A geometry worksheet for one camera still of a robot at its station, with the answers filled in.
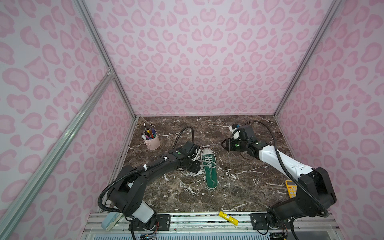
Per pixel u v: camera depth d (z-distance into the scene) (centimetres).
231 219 73
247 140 66
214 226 72
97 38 78
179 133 110
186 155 69
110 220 71
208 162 90
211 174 85
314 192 42
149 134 94
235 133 76
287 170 46
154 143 96
